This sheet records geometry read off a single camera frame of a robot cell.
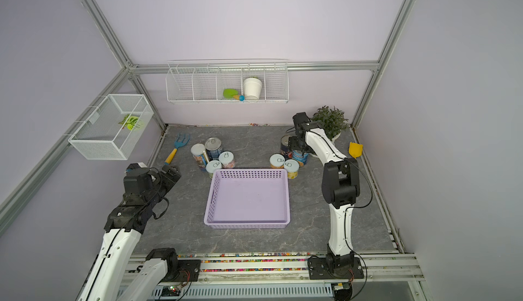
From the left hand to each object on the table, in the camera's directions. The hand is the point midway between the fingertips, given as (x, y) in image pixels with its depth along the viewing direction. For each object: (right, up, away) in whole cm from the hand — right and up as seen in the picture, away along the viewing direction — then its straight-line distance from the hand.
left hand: (174, 174), depth 75 cm
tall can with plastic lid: (+2, +8, +18) cm, 20 cm away
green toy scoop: (+16, +37, +26) cm, 48 cm away
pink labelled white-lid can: (+14, +4, +26) cm, 30 cm away
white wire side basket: (-29, +19, +9) cm, 35 cm away
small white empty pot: (+28, +37, +17) cm, 49 cm away
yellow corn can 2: (+47, 0, +21) cm, 51 cm away
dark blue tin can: (+8, +10, +24) cm, 27 cm away
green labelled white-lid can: (+8, +1, +22) cm, 23 cm away
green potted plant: (+65, +23, +19) cm, 71 cm away
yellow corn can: (+39, +3, +24) cm, 46 cm away
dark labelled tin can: (+44, +8, +25) cm, 51 cm away
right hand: (+51, +10, +23) cm, 57 cm away
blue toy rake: (-17, +12, +40) cm, 45 cm away
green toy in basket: (-20, +20, +7) cm, 29 cm away
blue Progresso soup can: (+49, +6, +22) cm, 54 cm away
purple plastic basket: (+26, -13, +15) cm, 33 cm away
